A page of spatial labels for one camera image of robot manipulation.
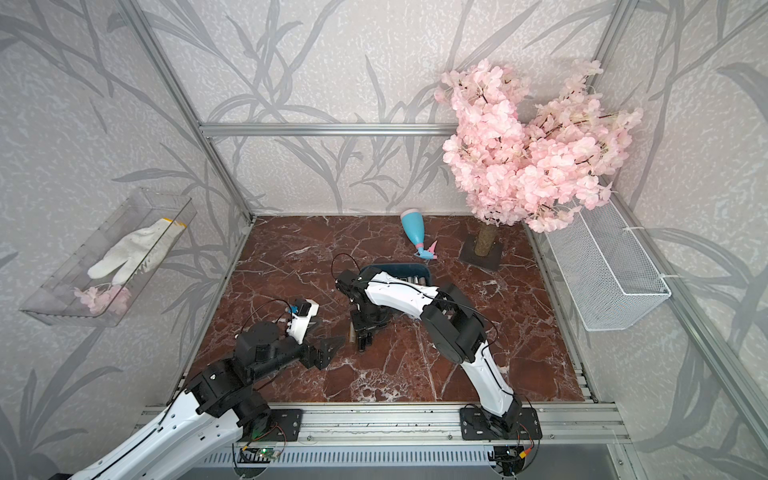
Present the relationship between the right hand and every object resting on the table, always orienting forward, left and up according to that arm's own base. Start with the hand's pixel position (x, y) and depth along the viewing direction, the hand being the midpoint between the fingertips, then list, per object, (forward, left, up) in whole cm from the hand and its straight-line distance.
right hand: (366, 331), depth 88 cm
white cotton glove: (+7, +50, +31) cm, 59 cm away
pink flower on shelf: (-6, +49, +32) cm, 59 cm away
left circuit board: (-30, +24, -2) cm, 38 cm away
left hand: (-7, +6, +15) cm, 18 cm away
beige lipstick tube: (0, +4, -1) cm, 4 cm away
